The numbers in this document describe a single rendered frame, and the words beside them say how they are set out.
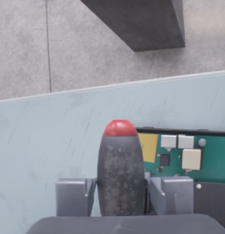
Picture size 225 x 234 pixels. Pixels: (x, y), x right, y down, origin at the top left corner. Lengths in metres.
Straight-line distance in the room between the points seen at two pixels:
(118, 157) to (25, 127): 0.27
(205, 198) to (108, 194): 0.18
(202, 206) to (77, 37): 1.30
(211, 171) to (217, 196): 0.03
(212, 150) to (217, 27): 1.11
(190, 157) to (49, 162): 0.19
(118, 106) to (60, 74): 1.19
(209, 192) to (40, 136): 0.22
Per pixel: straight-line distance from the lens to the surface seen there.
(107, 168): 0.16
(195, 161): 0.31
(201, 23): 1.42
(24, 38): 1.70
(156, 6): 0.91
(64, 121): 0.38
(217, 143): 0.33
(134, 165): 0.16
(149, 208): 0.34
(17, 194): 0.43
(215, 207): 0.33
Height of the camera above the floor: 1.34
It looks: 72 degrees down
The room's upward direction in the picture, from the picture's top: 86 degrees counter-clockwise
